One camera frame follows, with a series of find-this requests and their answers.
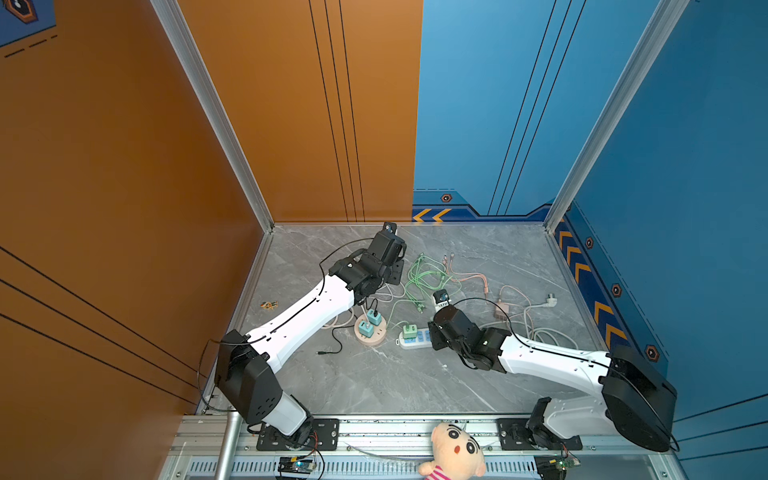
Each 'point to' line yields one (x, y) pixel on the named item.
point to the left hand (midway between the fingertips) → (392, 259)
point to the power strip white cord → (551, 302)
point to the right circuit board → (555, 467)
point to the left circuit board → (295, 464)
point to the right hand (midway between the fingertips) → (429, 325)
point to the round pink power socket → (379, 332)
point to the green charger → (410, 331)
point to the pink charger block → (498, 312)
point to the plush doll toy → (456, 454)
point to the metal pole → (228, 445)
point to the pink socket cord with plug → (332, 326)
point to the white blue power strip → (423, 340)
